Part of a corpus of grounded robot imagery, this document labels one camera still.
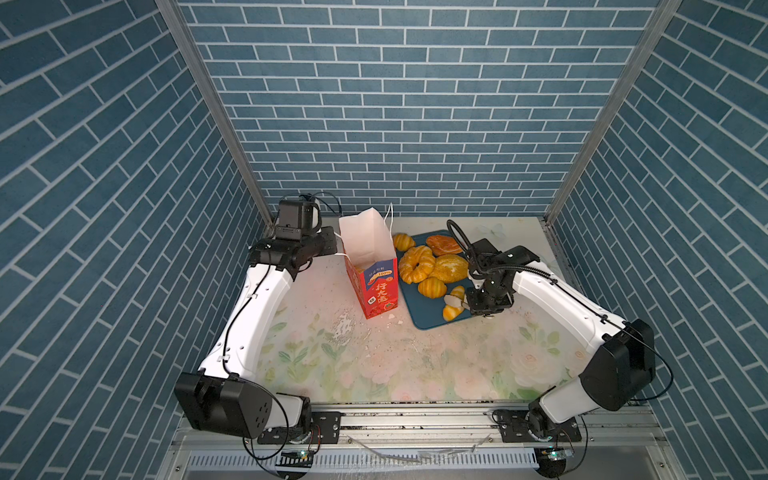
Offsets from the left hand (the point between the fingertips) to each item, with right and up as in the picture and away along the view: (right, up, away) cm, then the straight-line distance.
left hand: (332, 235), depth 77 cm
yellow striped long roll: (+34, -23, +14) cm, 43 cm away
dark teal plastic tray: (+26, -24, +16) cm, 39 cm away
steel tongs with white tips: (+35, -19, +11) cm, 41 cm away
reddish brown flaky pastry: (+34, -3, +29) cm, 45 cm away
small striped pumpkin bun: (+28, -16, +16) cm, 36 cm away
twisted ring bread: (+23, -9, +22) cm, 33 cm away
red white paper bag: (+7, -2, +20) cm, 22 cm away
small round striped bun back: (+19, -2, +31) cm, 36 cm away
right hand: (+38, -20, +4) cm, 43 cm away
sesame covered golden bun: (+34, -10, +20) cm, 41 cm away
